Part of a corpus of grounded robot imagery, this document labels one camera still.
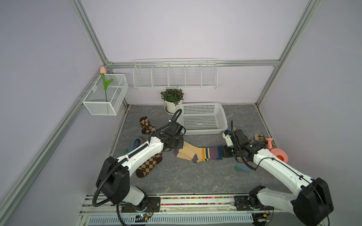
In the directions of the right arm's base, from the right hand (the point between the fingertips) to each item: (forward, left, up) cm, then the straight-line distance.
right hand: (222, 149), depth 84 cm
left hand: (+3, +26, +2) cm, 26 cm away
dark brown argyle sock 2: (-8, +48, -10) cm, 49 cm away
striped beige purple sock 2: (-1, +4, -4) cm, 6 cm away
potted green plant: (+38, +31, +7) cm, 50 cm away
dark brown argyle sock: (+22, +51, -9) cm, 56 cm away
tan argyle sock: (+14, -31, -9) cm, 35 cm away
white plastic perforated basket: (+32, +10, -10) cm, 35 cm away
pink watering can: (-4, -31, +2) cm, 31 cm away
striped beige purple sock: (0, +19, -4) cm, 19 cm away
